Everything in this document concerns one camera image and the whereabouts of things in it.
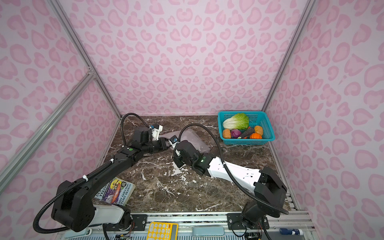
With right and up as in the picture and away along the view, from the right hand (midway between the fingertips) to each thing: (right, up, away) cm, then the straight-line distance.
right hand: (175, 151), depth 78 cm
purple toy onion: (+37, +9, +24) cm, 45 cm away
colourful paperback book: (-32, -23, +4) cm, 40 cm away
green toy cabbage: (+40, +17, +26) cm, 50 cm away
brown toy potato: (+31, +8, +23) cm, 40 cm away
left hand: (-1, +5, +2) cm, 6 cm away
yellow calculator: (-5, -36, -9) cm, 37 cm away
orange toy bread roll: (+54, +11, +26) cm, 61 cm away
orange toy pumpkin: (+50, +7, +21) cm, 54 cm away
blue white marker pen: (+55, -35, -9) cm, 66 cm away
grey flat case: (+16, -35, -9) cm, 40 cm away
